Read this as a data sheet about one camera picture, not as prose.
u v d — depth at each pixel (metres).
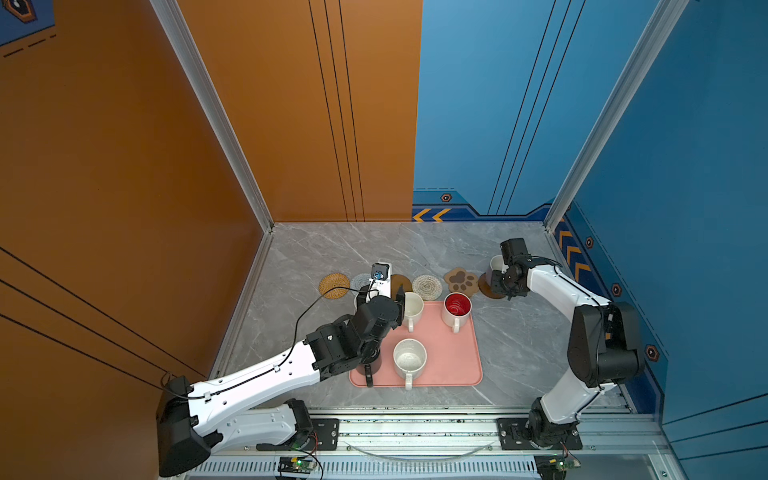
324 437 0.74
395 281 1.02
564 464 0.69
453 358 0.85
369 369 0.78
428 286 1.01
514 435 0.72
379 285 0.59
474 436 0.74
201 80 0.80
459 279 1.03
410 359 0.85
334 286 1.02
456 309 0.94
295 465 0.71
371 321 0.48
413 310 0.91
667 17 0.70
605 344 0.47
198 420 0.40
